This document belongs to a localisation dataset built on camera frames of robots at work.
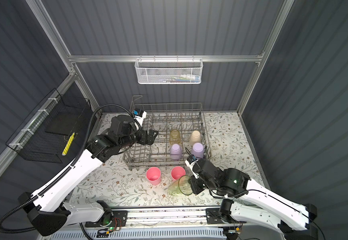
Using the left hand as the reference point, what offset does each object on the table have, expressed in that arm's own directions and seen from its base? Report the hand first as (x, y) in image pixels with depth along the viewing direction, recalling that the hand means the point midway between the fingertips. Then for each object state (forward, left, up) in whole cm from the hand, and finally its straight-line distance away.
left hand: (150, 129), depth 70 cm
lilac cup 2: (-2, -24, -17) cm, 30 cm away
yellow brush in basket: (-3, +39, -4) cm, 39 cm away
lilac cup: (-2, -12, -19) cm, 22 cm away
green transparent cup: (-22, -13, -18) cm, 31 cm away
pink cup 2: (-11, -12, -26) cm, 31 cm away
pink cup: (-10, +2, -30) cm, 32 cm away
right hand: (-21, -17, -14) cm, 31 cm away
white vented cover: (-37, +8, -33) cm, 50 cm away
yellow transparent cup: (+9, -12, -19) cm, 25 cm away
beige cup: (+7, -24, -18) cm, 31 cm away
